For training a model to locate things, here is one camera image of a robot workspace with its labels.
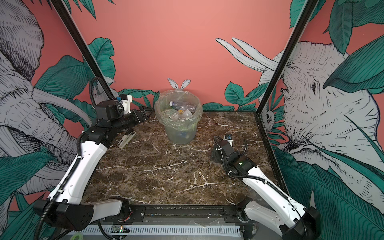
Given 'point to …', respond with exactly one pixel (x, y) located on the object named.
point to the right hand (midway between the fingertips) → (219, 150)
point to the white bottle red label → (187, 113)
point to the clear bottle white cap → (183, 105)
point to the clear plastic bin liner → (162, 103)
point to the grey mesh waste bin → (181, 137)
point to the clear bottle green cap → (170, 114)
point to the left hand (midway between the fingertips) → (148, 110)
